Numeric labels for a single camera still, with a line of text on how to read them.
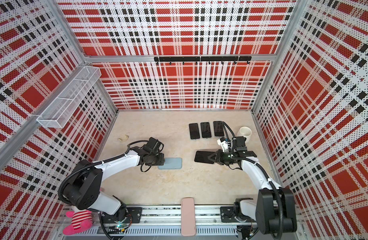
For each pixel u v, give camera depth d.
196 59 0.88
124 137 1.05
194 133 1.11
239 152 0.63
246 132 1.02
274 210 0.40
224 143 0.78
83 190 0.44
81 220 0.68
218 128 1.17
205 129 1.14
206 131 1.11
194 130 1.09
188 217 0.72
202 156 0.91
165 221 0.73
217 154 0.77
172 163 0.94
